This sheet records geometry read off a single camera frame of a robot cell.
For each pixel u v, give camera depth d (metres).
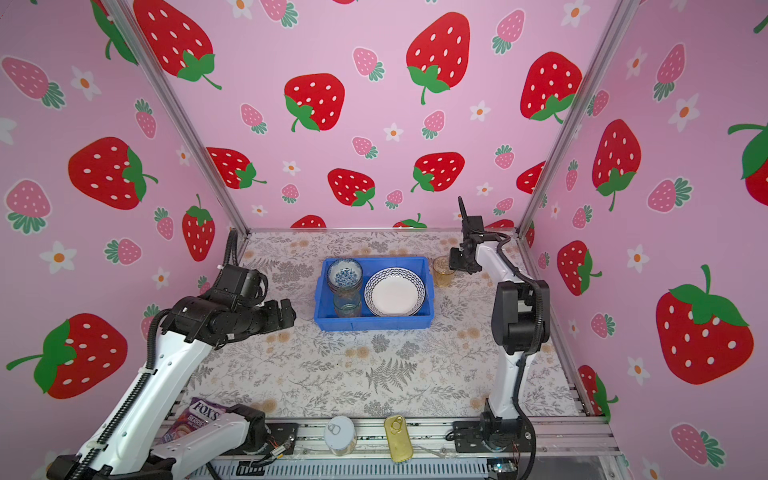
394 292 1.01
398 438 0.71
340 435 0.70
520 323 0.54
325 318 0.95
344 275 0.98
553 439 0.76
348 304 0.93
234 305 0.51
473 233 0.79
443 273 1.04
